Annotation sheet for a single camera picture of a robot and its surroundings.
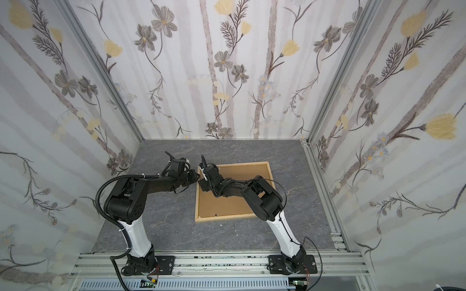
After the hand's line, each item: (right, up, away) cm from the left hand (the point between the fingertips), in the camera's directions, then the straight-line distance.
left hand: (198, 171), depth 101 cm
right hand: (+2, 0, -3) cm, 4 cm away
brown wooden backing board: (+10, -15, -14) cm, 23 cm away
